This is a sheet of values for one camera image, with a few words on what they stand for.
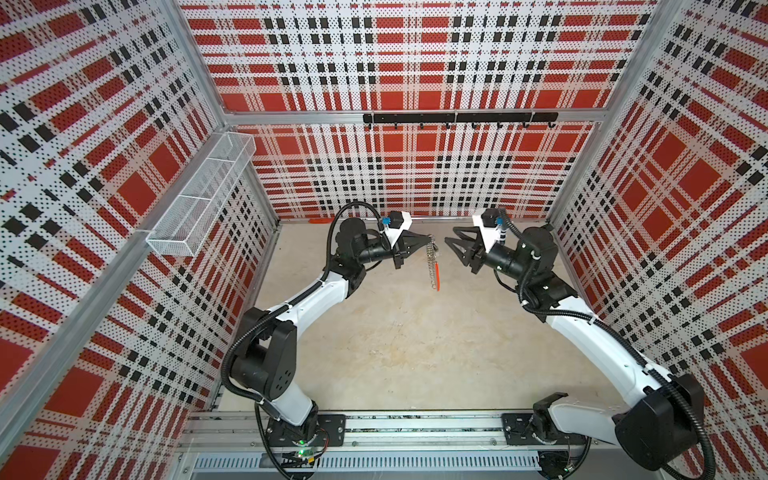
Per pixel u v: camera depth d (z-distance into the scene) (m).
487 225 0.59
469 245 0.62
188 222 0.91
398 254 0.66
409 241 0.70
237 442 0.76
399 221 0.63
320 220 1.28
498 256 0.62
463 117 0.90
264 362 0.45
